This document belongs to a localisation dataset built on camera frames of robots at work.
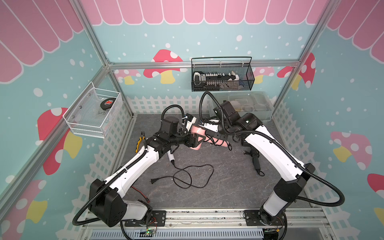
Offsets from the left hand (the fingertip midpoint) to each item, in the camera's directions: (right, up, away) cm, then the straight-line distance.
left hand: (200, 138), depth 75 cm
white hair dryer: (-18, -12, +19) cm, 29 cm away
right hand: (+9, +6, 0) cm, 11 cm away
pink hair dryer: (+1, +4, -5) cm, 6 cm away
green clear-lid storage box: (+40, +22, +25) cm, 52 cm away
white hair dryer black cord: (-26, -25, +12) cm, 38 cm away
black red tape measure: (-49, +18, +3) cm, 53 cm away
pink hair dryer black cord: (+9, 0, -10) cm, 14 cm away
